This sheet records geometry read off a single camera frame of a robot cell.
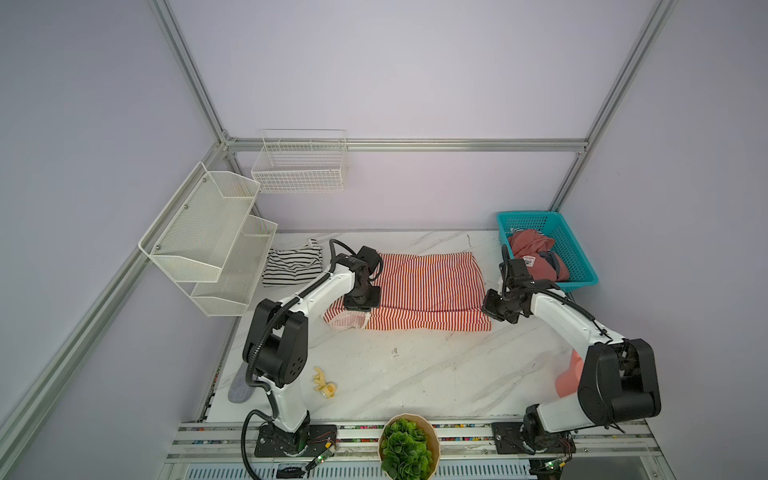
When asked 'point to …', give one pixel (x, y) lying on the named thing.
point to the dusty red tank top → (529, 245)
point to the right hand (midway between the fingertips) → (484, 308)
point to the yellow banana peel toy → (327, 388)
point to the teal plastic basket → (581, 271)
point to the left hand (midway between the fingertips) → (367, 309)
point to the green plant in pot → (408, 448)
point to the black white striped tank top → (293, 266)
